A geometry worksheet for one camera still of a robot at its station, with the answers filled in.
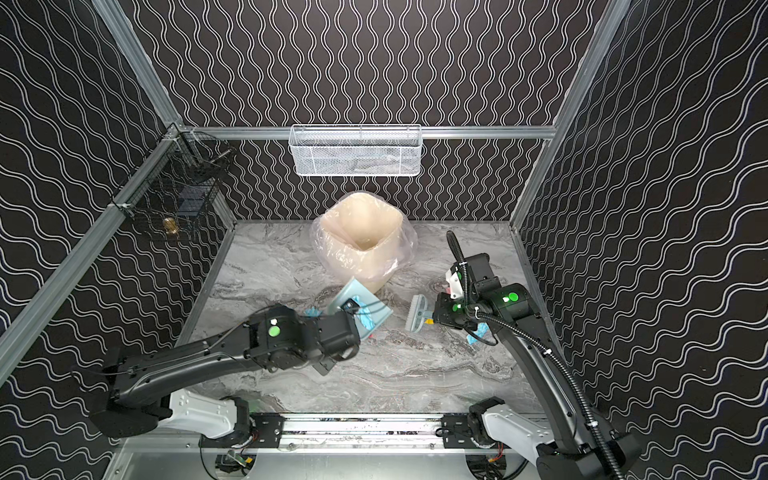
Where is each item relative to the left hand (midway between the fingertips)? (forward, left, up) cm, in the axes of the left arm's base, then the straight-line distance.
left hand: (337, 349), depth 65 cm
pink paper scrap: (+11, -24, +8) cm, 27 cm away
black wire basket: (+44, +55, +7) cm, 71 cm away
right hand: (+10, -22, -2) cm, 24 cm away
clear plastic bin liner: (+34, -15, -5) cm, 38 cm away
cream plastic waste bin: (+48, +1, -13) cm, 50 cm away
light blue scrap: (+3, -6, +10) cm, 12 cm away
